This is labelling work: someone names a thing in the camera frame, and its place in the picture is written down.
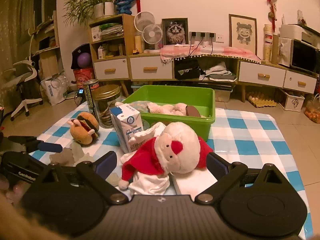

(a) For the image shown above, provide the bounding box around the hamburger plush toy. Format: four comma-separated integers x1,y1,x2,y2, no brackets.
67,112,100,145

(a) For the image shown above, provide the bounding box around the white foam block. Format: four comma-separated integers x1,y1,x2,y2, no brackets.
171,168,217,201

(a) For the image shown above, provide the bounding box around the santa claus plush toy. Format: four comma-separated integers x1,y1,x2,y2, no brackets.
118,122,213,195

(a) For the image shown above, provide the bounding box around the pink fluffy plush toy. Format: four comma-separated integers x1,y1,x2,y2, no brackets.
148,102,202,118

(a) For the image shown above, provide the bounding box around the blue white checkered cloth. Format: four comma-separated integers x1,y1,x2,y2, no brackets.
38,103,313,239

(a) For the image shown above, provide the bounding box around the milk carton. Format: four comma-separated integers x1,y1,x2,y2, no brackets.
110,103,143,153

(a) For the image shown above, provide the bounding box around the white office chair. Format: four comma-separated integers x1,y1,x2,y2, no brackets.
1,29,43,121

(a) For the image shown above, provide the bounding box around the gold lid glass jar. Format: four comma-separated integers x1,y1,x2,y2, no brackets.
92,84,120,128

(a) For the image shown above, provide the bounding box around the clear plastic storage box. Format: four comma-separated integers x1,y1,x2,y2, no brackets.
214,89,232,102

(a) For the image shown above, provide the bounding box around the green plastic bin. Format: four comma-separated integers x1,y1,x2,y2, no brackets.
123,85,215,140

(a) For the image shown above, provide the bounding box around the egg tray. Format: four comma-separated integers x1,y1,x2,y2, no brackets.
246,92,277,108

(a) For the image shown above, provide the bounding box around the purple ball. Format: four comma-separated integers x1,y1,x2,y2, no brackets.
77,53,92,68

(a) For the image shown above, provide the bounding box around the white storage box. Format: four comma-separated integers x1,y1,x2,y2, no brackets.
276,89,305,112

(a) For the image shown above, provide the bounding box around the stack of folded clothes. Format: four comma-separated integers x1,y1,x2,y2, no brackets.
204,61,237,82

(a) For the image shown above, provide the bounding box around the bag of oranges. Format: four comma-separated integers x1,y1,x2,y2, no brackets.
304,94,320,124

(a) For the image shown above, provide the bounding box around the black handbag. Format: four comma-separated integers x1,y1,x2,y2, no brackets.
174,58,201,80

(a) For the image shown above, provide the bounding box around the wooden tv cabinet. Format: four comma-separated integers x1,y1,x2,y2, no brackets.
130,46,318,101

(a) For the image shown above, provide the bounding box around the wooden shelf unit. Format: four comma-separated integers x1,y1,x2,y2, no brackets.
88,14,135,94

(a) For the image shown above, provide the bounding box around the pink table runner cloth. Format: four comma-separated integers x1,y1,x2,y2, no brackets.
160,43,261,64

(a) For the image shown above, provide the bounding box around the microwave oven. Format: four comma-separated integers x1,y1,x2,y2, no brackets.
277,37,319,74

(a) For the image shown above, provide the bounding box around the framed cartoon girl picture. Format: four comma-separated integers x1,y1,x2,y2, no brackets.
229,14,258,55

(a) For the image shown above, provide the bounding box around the framed cat picture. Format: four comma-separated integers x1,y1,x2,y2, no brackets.
162,18,189,45

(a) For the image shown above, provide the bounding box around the potted green plant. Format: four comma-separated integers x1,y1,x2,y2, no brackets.
62,0,131,27

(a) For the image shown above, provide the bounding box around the white desk fan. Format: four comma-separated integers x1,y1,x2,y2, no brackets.
134,11,163,54

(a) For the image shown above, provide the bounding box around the white printer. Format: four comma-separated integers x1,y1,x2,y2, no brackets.
279,24,319,47

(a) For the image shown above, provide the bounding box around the blue stitch plush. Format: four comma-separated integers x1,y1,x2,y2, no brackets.
114,0,135,15

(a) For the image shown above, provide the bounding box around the camera on small tripod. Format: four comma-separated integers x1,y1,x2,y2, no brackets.
74,88,86,106

